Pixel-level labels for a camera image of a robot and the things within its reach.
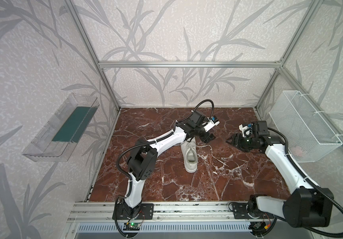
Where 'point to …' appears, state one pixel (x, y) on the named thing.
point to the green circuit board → (131, 226)
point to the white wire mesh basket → (308, 136)
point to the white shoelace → (192, 145)
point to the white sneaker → (189, 151)
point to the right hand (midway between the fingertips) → (230, 138)
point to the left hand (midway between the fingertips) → (213, 129)
